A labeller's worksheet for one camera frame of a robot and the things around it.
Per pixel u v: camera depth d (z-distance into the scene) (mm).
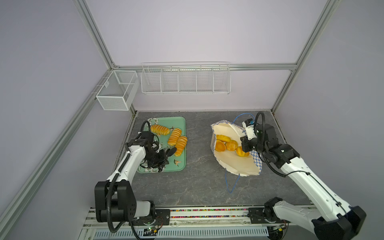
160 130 1050
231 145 936
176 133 1021
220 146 938
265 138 543
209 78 1058
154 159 708
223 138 938
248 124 652
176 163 921
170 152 930
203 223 732
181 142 967
